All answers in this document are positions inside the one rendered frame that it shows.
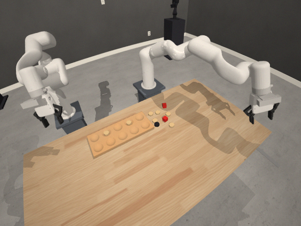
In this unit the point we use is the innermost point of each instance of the tan tray with round pockets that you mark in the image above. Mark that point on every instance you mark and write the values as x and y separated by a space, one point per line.
119 133

